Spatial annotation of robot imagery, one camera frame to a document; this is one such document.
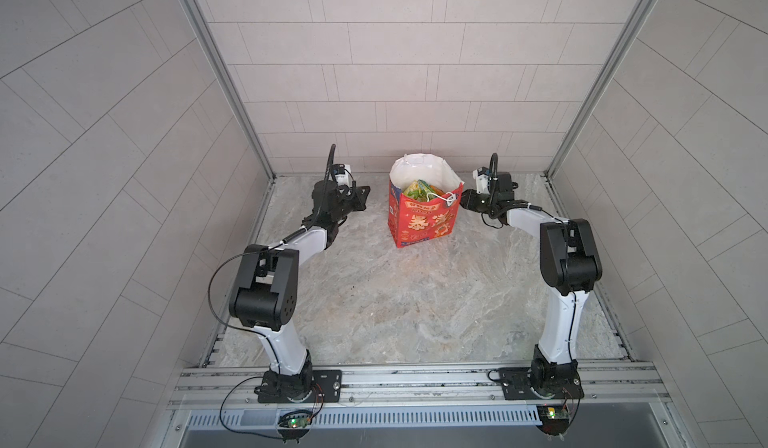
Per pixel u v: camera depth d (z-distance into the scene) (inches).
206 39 31.3
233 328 18.7
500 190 31.8
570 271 21.4
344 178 31.7
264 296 18.5
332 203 28.9
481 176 35.9
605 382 28.6
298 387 25.2
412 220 34.0
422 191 36.9
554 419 26.8
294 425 25.6
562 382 25.8
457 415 26.8
